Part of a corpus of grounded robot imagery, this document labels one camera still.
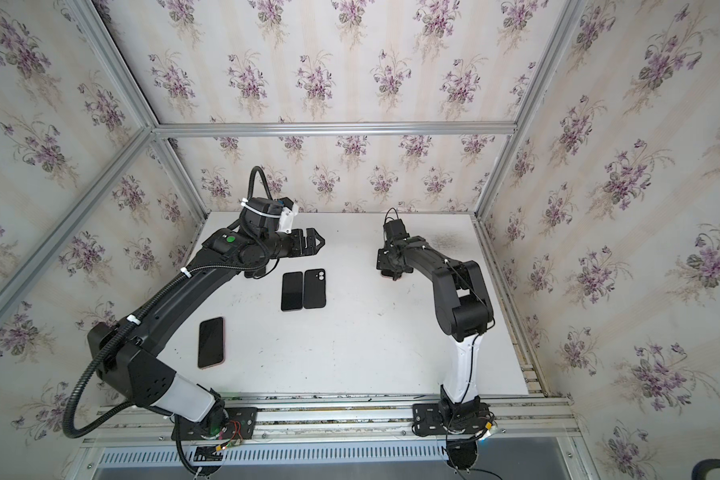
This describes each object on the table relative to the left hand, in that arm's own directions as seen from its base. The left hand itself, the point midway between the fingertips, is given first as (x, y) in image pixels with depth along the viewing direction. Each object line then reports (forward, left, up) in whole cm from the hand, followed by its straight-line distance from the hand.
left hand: (312, 238), depth 78 cm
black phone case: (+1, +2, -27) cm, 27 cm away
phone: (0, +10, -27) cm, 28 cm away
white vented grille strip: (-44, -30, -27) cm, 60 cm away
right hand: (+8, -23, -23) cm, 33 cm away
